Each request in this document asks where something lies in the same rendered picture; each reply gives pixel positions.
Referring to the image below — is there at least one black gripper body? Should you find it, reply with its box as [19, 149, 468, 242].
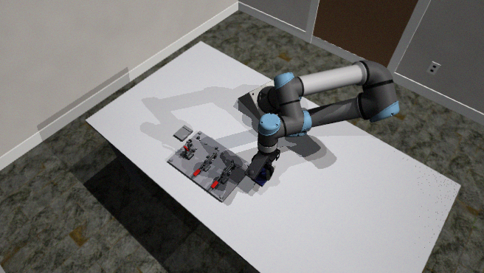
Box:
[257, 147, 280, 169]

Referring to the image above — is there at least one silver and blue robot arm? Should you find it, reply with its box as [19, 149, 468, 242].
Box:
[257, 61, 399, 153]

